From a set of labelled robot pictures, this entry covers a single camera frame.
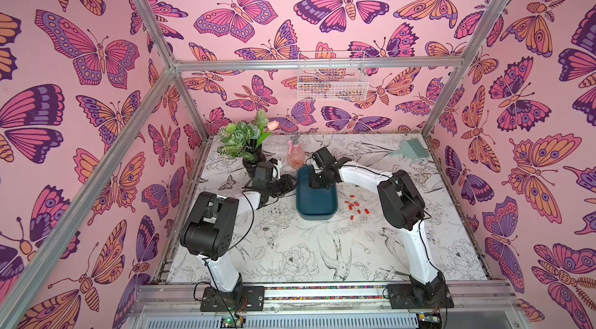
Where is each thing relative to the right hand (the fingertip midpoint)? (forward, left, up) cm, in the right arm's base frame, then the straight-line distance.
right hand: (306, 185), depth 99 cm
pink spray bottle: (+15, +5, +3) cm, 17 cm away
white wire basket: (+32, -9, +32) cm, 47 cm away
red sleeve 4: (-10, -22, -2) cm, 24 cm away
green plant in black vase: (+5, +23, +23) cm, 33 cm away
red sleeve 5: (-7, -17, -1) cm, 18 cm away
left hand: (-1, +3, +5) cm, 6 cm away
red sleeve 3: (-13, -18, -2) cm, 23 cm away
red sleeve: (-9, -18, -2) cm, 20 cm away
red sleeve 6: (-11, -25, -2) cm, 27 cm away
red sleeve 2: (-7, -21, -1) cm, 22 cm away
